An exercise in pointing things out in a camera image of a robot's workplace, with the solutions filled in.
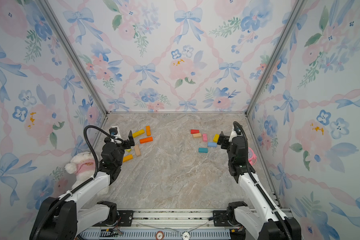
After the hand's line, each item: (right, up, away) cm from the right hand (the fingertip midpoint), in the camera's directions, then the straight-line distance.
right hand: (231, 132), depth 80 cm
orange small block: (-51, +1, +29) cm, 59 cm away
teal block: (-12, -12, +20) cm, 27 cm away
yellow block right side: (-2, -5, +25) cm, 26 cm away
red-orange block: (-51, -6, +23) cm, 56 cm away
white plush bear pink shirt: (-80, -18, +1) cm, 82 cm away
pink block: (-10, -4, +24) cm, 27 cm away
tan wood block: (-15, -3, +26) cm, 30 cm away
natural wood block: (-56, -12, +18) cm, 60 cm away
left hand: (-59, 0, +2) cm, 59 cm away
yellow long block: (-56, 0, +27) cm, 62 cm away
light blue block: (-6, -9, +21) cm, 23 cm away
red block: (-17, 0, +30) cm, 34 cm away
